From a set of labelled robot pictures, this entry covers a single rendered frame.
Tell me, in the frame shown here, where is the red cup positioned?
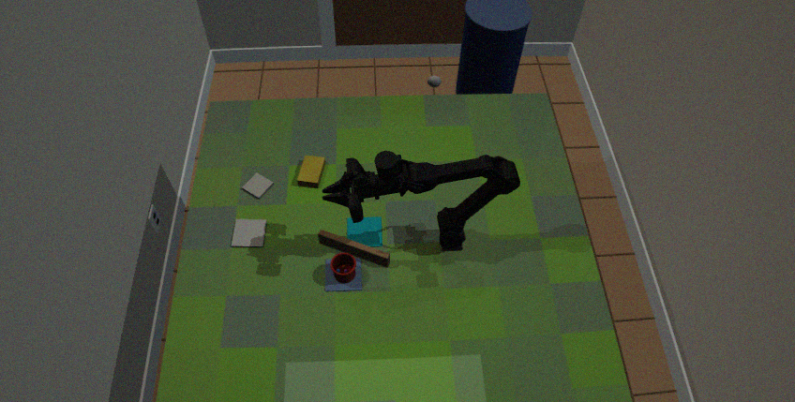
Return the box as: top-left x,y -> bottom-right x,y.
330,253 -> 356,283

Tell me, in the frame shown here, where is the yellow rectangular block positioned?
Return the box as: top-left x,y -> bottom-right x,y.
297,155 -> 325,188

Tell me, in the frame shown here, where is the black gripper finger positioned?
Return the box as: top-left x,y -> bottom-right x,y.
322,188 -> 349,208
322,172 -> 350,194

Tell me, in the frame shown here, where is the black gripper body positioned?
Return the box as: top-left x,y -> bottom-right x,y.
346,171 -> 383,223

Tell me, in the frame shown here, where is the dark brown rectangular bar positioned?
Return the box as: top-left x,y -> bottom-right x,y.
318,230 -> 390,268

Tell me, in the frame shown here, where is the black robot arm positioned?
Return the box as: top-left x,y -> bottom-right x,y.
346,151 -> 520,251

